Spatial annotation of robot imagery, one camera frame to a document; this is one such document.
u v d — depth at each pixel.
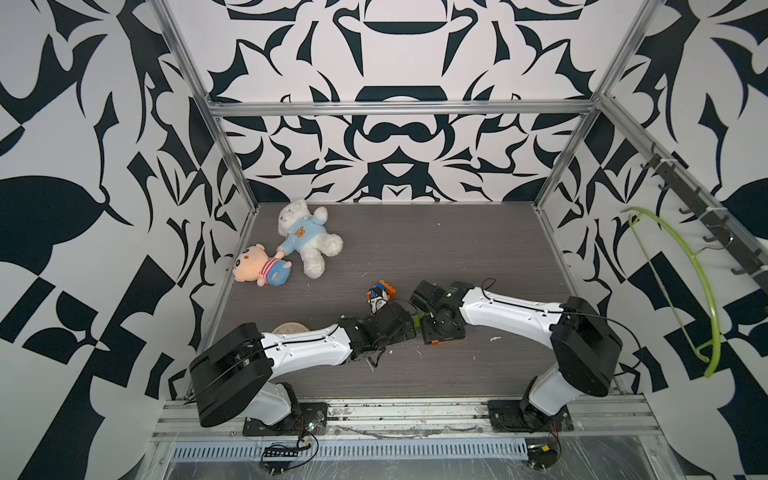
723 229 0.55
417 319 0.82
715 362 0.58
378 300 0.75
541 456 0.71
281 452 0.73
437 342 0.78
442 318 0.62
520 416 0.67
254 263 0.93
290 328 0.87
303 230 1.02
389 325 0.64
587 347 0.45
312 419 0.73
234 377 0.42
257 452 0.70
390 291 0.94
